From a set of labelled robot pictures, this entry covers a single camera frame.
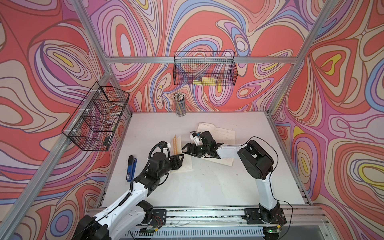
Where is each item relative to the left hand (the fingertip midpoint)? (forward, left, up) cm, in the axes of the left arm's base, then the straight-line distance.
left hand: (182, 156), depth 80 cm
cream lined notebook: (+6, +4, -3) cm, 8 cm away
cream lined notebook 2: (+23, -25, -12) cm, 36 cm away
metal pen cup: (+44, +4, +5) cm, 44 cm away
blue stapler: (0, +31, -11) cm, 33 cm away
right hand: (+6, -1, -10) cm, 12 cm away
